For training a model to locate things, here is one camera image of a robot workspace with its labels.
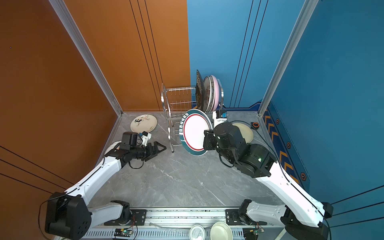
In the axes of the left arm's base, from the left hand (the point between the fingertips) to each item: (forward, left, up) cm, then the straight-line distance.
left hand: (162, 149), depth 81 cm
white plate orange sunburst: (+11, +38, -15) cm, 42 cm away
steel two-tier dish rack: (+25, -7, +12) cm, 29 cm away
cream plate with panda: (+32, +21, -14) cm, 40 cm away
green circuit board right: (-35, -48, -14) cm, 61 cm away
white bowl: (-35, -31, -15) cm, 49 cm away
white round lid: (-36, -20, -9) cm, 42 cm away
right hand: (-5, -21, +23) cm, 32 cm away
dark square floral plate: (+28, -21, +16) cm, 38 cm away
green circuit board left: (-36, +16, -17) cm, 43 cm away
